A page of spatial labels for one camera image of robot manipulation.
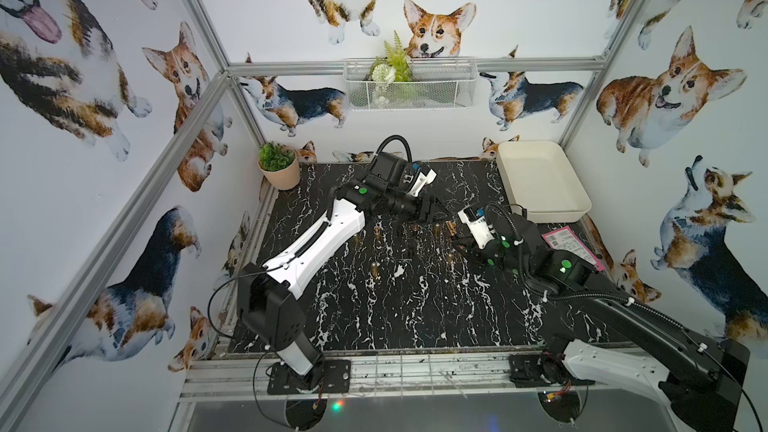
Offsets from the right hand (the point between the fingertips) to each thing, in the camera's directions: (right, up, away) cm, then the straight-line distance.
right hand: (454, 241), depth 71 cm
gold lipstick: (-20, -5, +29) cm, 36 cm away
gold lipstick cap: (-20, -12, +18) cm, 29 cm away
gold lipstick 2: (-8, 0, +27) cm, 28 cm away
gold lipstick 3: (-1, +3, -1) cm, 3 cm away
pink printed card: (+41, -4, +27) cm, 50 cm away
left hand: (-1, +6, 0) cm, 6 cm away
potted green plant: (-55, +20, +32) cm, 67 cm away
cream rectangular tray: (+39, +17, +39) cm, 58 cm away
